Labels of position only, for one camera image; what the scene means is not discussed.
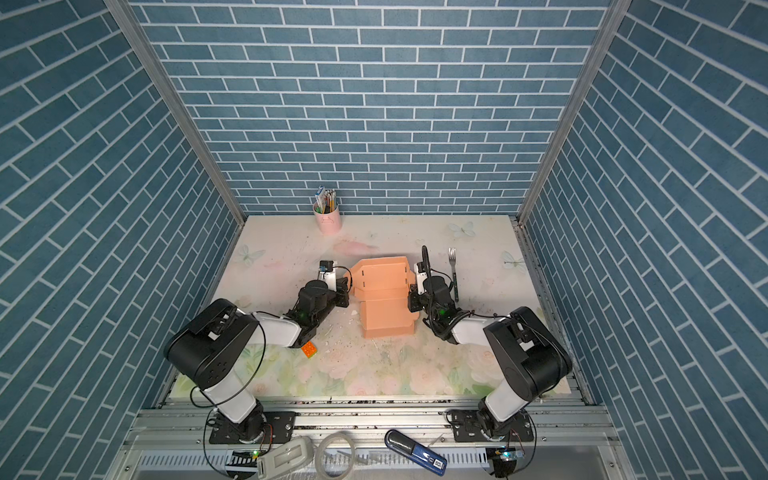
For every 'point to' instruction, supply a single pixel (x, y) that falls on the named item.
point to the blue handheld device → (414, 452)
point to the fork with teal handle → (452, 258)
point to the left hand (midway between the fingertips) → (349, 279)
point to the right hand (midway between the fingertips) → (409, 283)
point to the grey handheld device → (285, 459)
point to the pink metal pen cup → (329, 223)
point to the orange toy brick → (309, 349)
